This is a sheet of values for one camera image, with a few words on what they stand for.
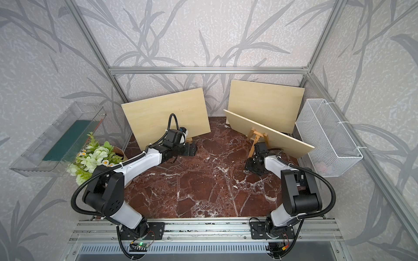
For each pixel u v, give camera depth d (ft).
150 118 2.92
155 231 2.41
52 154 2.06
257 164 2.32
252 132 2.79
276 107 3.33
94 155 2.11
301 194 1.47
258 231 2.39
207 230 2.47
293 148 2.26
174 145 2.35
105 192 1.46
